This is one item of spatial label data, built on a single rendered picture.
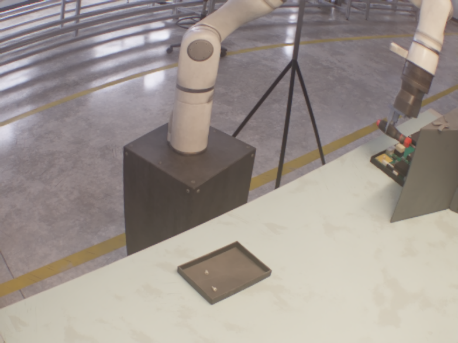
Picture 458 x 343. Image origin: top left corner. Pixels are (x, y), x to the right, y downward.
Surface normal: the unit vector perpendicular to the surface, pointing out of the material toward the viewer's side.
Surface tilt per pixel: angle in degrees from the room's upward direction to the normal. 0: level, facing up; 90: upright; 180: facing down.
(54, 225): 0
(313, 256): 0
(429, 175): 90
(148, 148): 0
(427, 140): 90
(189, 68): 93
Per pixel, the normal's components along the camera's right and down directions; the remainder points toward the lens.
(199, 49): 0.04, 0.59
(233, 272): 0.11, -0.82
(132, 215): -0.60, 0.40
